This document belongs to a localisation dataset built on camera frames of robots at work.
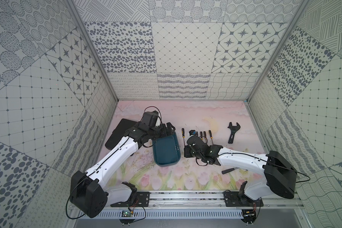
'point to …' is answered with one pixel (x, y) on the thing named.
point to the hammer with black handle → (224, 171)
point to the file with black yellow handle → (210, 134)
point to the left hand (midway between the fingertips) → (169, 127)
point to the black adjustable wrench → (233, 128)
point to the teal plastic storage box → (166, 150)
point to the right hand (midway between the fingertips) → (185, 150)
